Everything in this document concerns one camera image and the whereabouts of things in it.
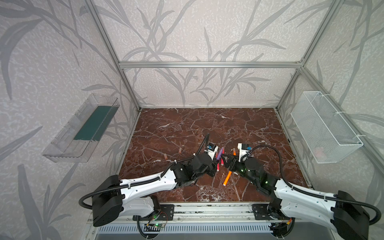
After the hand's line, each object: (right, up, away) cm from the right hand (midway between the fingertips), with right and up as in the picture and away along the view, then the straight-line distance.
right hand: (223, 151), depth 78 cm
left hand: (-2, -3, -3) cm, 5 cm away
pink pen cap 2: (-26, -3, +18) cm, 31 cm away
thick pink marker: (-2, -11, +9) cm, 14 cm away
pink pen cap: (-34, -7, +15) cm, 38 cm away
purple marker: (-2, -1, -2) cm, 3 cm away
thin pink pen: (-1, -4, -6) cm, 7 cm away
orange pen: (+3, -18, +6) cm, 19 cm away
